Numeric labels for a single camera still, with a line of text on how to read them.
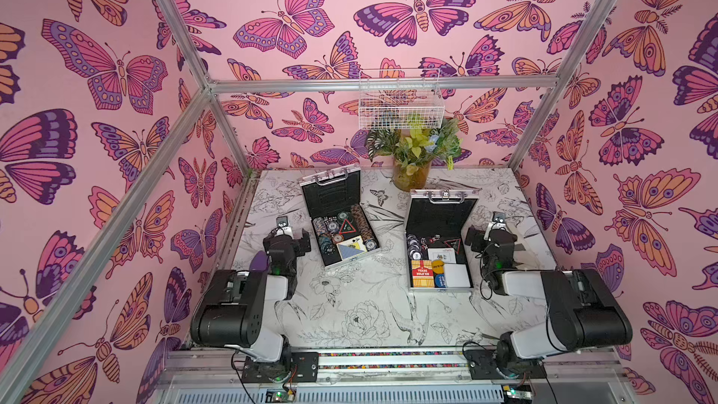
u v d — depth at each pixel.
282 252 0.73
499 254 0.71
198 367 0.76
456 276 0.88
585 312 0.46
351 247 0.95
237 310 0.46
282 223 0.80
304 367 0.73
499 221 0.79
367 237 0.95
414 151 0.94
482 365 0.73
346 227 1.00
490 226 0.80
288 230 0.83
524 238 0.99
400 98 0.95
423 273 0.87
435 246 0.95
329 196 0.93
